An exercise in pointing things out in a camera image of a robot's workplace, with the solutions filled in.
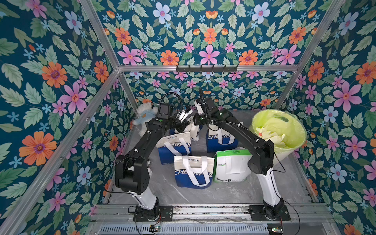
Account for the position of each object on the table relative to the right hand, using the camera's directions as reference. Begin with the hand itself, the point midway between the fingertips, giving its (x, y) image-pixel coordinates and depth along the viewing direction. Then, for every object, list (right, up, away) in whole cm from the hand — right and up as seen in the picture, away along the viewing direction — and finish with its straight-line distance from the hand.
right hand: (197, 115), depth 87 cm
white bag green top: (+18, -27, -14) cm, 35 cm away
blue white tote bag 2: (-1, -27, -24) cm, 36 cm away
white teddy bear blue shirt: (-39, +3, +20) cm, 44 cm away
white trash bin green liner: (+51, -10, -4) cm, 52 cm away
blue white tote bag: (-2, -9, -1) cm, 9 cm away
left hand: (-4, -4, -2) cm, 6 cm away
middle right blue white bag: (+12, -14, -3) cm, 19 cm away
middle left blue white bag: (-13, -17, -5) cm, 22 cm away
